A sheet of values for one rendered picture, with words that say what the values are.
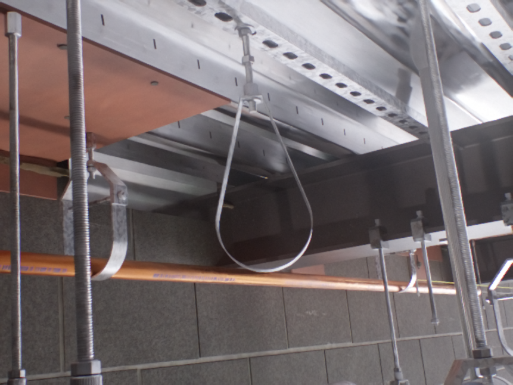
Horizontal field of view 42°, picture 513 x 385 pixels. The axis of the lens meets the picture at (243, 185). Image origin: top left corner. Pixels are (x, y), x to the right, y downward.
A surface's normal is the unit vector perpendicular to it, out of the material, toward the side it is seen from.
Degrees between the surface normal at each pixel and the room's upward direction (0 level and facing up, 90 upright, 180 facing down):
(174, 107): 180
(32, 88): 180
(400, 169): 90
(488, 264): 90
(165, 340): 90
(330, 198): 90
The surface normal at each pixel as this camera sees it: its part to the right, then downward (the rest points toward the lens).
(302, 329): 0.81, -0.21
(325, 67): 0.09, 0.97
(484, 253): -0.58, -0.15
